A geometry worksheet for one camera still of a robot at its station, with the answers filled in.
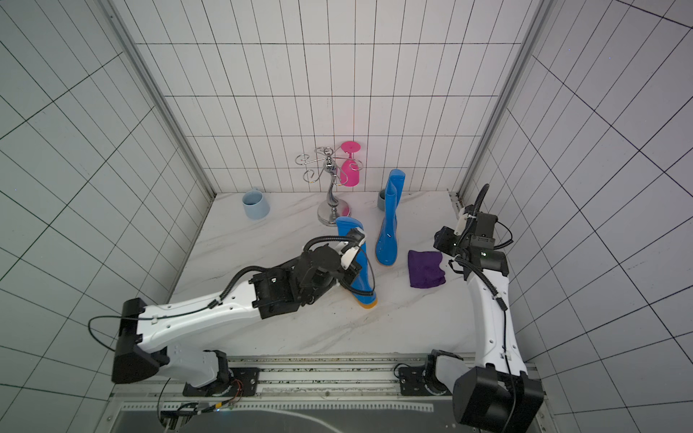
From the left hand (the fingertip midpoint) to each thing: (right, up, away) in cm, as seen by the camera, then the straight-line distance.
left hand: (350, 254), depth 68 cm
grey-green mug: (+13, +16, +42) cm, 47 cm away
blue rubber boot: (-2, +7, +7) cm, 10 cm away
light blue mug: (-39, +15, +40) cm, 57 cm away
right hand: (+28, +5, +10) cm, 30 cm away
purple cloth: (+27, -9, +26) cm, 38 cm away
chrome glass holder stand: (-5, +26, +27) cm, 38 cm away
